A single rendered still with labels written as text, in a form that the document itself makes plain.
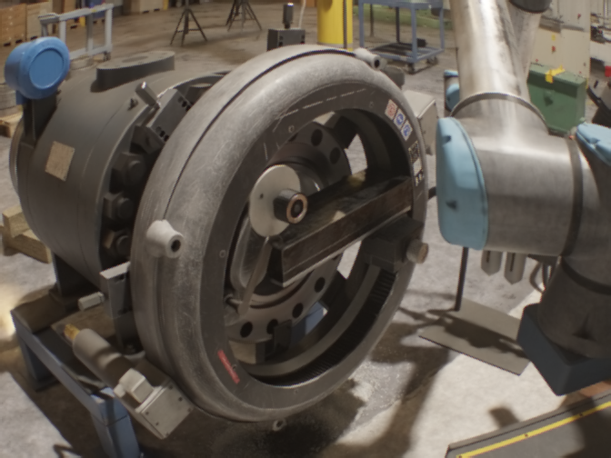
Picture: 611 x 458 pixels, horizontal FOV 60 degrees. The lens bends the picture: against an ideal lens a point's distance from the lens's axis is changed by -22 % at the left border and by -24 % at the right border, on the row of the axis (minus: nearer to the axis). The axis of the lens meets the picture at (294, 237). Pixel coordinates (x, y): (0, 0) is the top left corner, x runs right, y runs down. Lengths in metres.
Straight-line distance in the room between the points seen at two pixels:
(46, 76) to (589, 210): 1.25
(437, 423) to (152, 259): 1.01
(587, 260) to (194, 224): 0.57
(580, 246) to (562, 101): 3.64
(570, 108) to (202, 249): 3.63
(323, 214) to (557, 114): 3.36
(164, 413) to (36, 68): 0.88
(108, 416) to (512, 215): 1.06
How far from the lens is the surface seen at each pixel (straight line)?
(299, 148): 1.25
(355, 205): 1.20
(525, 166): 0.69
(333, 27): 4.79
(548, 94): 4.34
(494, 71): 0.83
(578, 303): 0.78
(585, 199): 0.70
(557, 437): 1.25
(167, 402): 1.08
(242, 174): 0.97
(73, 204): 1.36
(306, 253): 1.11
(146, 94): 0.98
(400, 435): 1.67
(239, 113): 0.97
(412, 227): 1.28
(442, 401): 1.79
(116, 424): 1.49
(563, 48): 6.97
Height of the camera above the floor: 1.15
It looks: 26 degrees down
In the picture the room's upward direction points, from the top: straight up
